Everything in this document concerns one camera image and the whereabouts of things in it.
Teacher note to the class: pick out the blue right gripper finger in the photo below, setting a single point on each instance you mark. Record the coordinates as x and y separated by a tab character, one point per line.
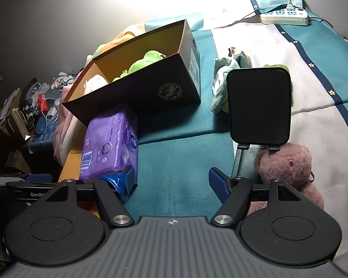
219	182
39	178
122	181

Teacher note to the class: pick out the pink teddy bear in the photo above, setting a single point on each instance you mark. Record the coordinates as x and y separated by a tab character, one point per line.
293	164

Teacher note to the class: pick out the light mint cloth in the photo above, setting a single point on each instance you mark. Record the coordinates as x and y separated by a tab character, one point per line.
219	83

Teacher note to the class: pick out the green plush frog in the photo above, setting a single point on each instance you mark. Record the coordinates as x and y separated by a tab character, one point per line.
149	58

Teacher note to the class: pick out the olive green knitted cloth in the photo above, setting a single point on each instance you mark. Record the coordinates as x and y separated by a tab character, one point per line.
277	66

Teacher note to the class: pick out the grey pink patterned cloth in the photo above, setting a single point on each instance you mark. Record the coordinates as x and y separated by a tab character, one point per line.
240	57

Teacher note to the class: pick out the purple wipes pack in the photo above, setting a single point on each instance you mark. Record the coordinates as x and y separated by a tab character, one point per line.
110	144

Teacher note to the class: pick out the striped teal orange tablecloth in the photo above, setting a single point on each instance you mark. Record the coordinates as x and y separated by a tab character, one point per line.
202	96

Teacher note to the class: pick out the red small package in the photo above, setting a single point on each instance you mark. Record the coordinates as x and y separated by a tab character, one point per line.
42	103

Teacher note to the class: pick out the white gloves bundle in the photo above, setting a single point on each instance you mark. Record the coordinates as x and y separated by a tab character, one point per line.
64	79

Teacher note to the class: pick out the brown cardboard box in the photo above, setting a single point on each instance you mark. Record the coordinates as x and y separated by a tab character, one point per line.
169	84

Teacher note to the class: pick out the green plush toy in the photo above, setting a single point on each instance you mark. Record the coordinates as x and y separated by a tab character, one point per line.
97	52

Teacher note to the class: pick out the white power strip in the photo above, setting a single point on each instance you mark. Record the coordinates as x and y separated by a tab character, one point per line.
287	16

